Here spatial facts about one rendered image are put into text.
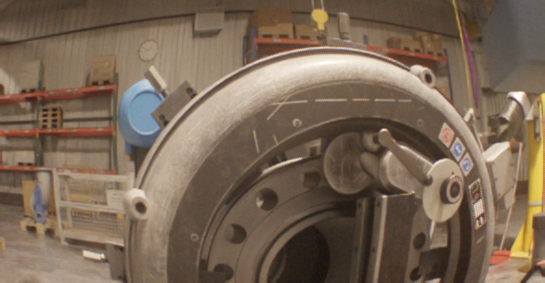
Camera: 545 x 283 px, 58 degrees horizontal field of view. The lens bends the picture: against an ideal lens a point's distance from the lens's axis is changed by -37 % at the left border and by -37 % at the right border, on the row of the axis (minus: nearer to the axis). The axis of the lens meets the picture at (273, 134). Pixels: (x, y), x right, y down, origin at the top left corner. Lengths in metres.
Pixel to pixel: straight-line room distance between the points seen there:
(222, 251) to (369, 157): 0.27
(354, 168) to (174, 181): 0.28
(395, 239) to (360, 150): 0.17
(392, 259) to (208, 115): 0.36
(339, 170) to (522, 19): 0.73
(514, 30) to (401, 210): 0.69
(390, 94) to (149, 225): 0.42
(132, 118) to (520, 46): 1.38
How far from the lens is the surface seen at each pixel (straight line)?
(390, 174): 1.06
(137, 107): 1.68
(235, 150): 0.98
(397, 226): 1.05
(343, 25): 1.21
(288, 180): 1.13
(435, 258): 1.28
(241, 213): 1.11
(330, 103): 1.02
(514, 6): 0.42
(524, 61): 0.41
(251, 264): 1.12
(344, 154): 1.08
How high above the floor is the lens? 0.77
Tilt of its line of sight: 4 degrees up
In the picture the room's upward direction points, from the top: 2 degrees counter-clockwise
